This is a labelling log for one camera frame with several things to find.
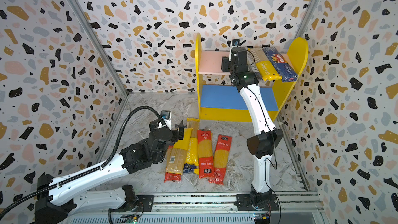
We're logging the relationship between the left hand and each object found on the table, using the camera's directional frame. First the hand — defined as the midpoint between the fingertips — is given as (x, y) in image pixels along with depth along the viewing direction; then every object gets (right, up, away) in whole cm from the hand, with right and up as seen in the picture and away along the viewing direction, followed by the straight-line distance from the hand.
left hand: (173, 119), depth 69 cm
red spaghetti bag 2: (+14, -22, +15) cm, 30 cm away
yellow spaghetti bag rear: (+7, -6, +31) cm, 32 cm away
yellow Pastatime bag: (+7, -22, +16) cm, 28 cm away
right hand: (+26, +32, +7) cm, 42 cm away
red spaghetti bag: (+23, -21, +19) cm, 37 cm away
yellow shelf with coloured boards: (+22, +9, +26) cm, 35 cm away
